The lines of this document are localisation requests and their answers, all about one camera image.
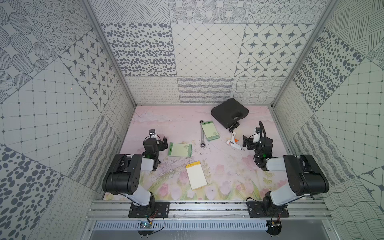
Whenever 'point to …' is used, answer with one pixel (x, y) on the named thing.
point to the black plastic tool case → (229, 112)
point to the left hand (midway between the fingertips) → (161, 137)
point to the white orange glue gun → (233, 142)
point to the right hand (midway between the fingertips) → (251, 137)
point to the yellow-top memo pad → (196, 175)
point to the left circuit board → (145, 224)
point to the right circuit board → (274, 227)
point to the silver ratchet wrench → (202, 145)
